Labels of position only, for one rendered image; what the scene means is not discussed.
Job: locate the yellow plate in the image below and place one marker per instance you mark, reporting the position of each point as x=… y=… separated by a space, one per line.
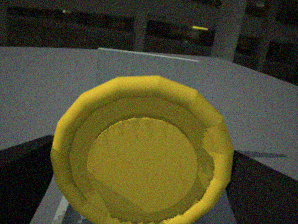
x=142 y=150

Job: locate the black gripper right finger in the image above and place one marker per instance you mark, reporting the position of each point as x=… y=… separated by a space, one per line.
x=260 y=195

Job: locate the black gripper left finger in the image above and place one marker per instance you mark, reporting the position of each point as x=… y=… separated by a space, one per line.
x=25 y=174

